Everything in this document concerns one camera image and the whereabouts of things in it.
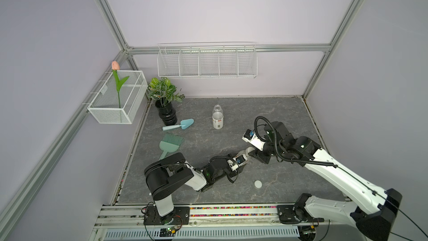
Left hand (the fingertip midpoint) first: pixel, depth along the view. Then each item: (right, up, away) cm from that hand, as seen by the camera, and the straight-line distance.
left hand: (242, 158), depth 84 cm
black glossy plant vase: (-43, +24, +15) cm, 52 cm away
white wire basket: (-60, +26, -14) cm, 67 cm away
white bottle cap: (+8, -12, -2) cm, 15 cm away
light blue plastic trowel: (-34, +16, +21) cm, 43 cm away
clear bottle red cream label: (0, +6, -11) cm, 12 cm away
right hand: (+3, +8, -10) cm, 14 cm away
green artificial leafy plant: (-44, +36, +8) cm, 57 cm away
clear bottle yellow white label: (-13, +21, +15) cm, 29 cm away
